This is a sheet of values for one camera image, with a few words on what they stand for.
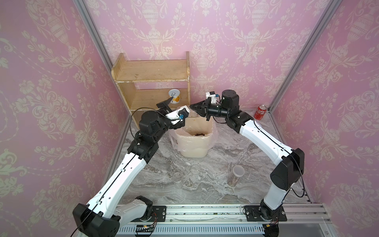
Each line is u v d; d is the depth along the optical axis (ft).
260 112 3.56
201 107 2.13
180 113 1.77
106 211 1.23
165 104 1.88
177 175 2.82
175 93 3.06
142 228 2.39
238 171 2.35
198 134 3.36
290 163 1.45
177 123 1.99
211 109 2.13
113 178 1.40
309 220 2.39
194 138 2.39
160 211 2.45
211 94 2.35
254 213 2.40
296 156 1.49
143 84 3.49
